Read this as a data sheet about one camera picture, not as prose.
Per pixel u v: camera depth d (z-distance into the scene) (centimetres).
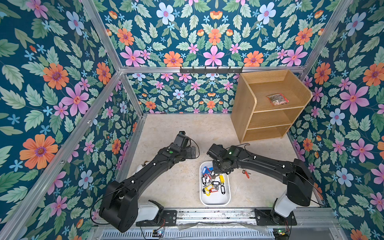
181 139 64
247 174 88
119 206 41
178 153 63
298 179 43
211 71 93
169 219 73
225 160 58
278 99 81
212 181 85
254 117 81
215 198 78
